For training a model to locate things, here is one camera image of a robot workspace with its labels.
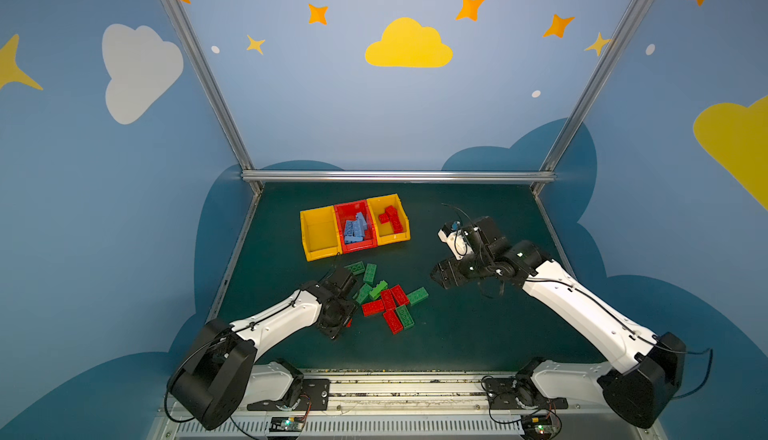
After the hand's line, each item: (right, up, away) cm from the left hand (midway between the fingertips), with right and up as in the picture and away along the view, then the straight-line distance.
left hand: (357, 320), depth 85 cm
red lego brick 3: (+5, +3, +3) cm, 6 cm away
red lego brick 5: (+9, +5, +5) cm, 11 cm away
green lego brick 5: (+18, +6, +5) cm, 20 cm away
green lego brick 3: (+2, +7, +5) cm, 9 cm away
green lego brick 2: (+3, +11, +10) cm, 16 cm away
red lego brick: (+12, +26, +22) cm, 36 cm away
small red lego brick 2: (+7, +30, +26) cm, 40 cm away
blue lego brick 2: (-1, +26, +19) cm, 32 cm away
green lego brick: (-1, +14, +10) cm, 17 cm away
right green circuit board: (+45, -21, -14) cm, 52 cm away
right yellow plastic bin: (+8, +24, +22) cm, 34 cm away
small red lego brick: (+11, +31, +26) cm, 42 cm away
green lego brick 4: (+5, +7, +5) cm, 10 cm away
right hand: (+24, +17, -8) cm, 31 cm away
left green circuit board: (-15, -19, -15) cm, 29 cm away
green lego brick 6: (+14, +1, 0) cm, 14 cm away
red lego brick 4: (+13, +6, +5) cm, 15 cm away
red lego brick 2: (+11, 0, +1) cm, 11 cm away
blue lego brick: (-3, +23, +18) cm, 29 cm away
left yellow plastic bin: (-15, +24, +19) cm, 34 cm away
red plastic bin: (-5, +32, +20) cm, 38 cm away
